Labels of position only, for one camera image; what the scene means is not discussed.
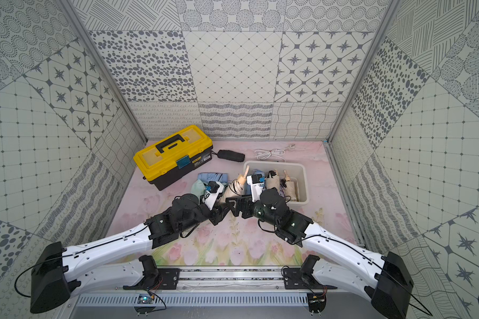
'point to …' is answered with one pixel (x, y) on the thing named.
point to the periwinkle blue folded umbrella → (206, 177)
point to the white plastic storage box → (297, 171)
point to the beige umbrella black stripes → (235, 189)
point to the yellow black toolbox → (174, 157)
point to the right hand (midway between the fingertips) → (234, 200)
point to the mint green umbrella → (198, 188)
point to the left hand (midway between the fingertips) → (230, 195)
